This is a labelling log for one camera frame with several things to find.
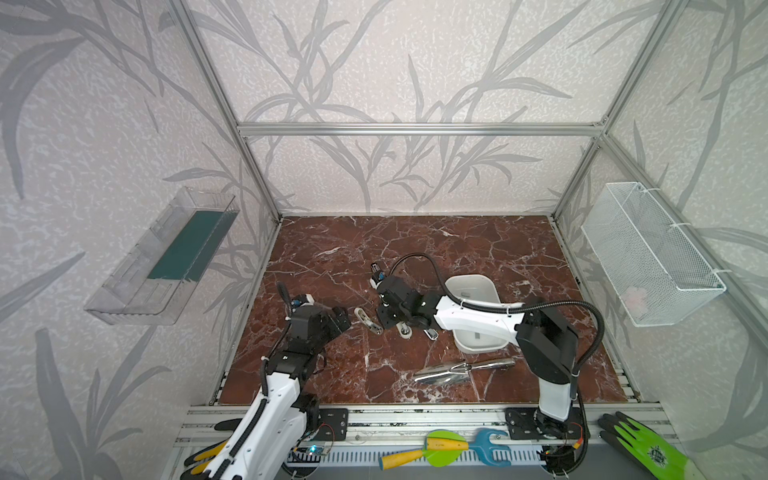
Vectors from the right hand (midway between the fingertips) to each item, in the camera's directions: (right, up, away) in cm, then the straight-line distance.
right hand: (379, 300), depth 87 cm
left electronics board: (-15, -33, -16) cm, 39 cm away
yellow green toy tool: (+16, -31, -18) cm, 39 cm away
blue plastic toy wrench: (+26, -31, -18) cm, 44 cm away
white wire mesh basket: (+61, +11, -23) cm, 67 cm away
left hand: (-11, -2, -1) cm, 11 cm away
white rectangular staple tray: (+30, +2, +10) cm, 32 cm away
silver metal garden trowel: (+18, -18, -7) cm, 27 cm away
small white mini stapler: (+16, -10, +2) cm, 19 cm away
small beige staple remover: (-3, -8, +2) cm, 9 cm away
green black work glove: (+64, -31, -17) cm, 74 cm away
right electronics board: (+46, -37, -13) cm, 60 cm away
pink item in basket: (+65, +3, -14) cm, 66 cm away
